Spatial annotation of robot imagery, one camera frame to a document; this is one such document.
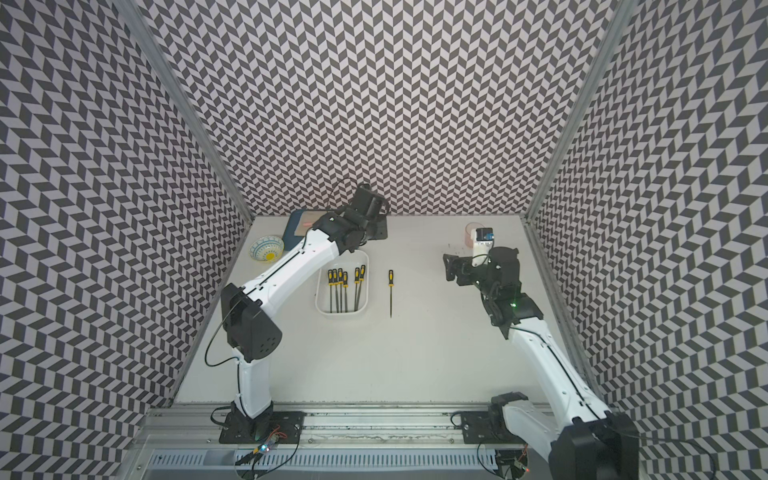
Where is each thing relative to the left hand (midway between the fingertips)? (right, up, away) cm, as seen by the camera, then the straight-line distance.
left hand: (377, 226), depth 85 cm
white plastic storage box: (-13, -20, +14) cm, 27 cm away
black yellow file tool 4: (-12, -19, +14) cm, 26 cm away
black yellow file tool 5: (-13, -18, +14) cm, 26 cm away
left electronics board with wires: (-25, -52, -17) cm, 60 cm away
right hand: (+23, -9, -6) cm, 25 cm away
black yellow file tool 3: (-8, -18, +14) cm, 24 cm away
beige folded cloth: (-30, +3, +31) cm, 43 cm away
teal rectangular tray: (-36, -3, +29) cm, 47 cm away
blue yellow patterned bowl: (-42, -7, +23) cm, 48 cm away
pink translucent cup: (+31, -1, +20) cm, 37 cm away
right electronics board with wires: (+32, -55, -17) cm, 66 cm away
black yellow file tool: (+4, -19, +14) cm, 24 cm away
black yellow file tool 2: (-6, -17, +14) cm, 23 cm away
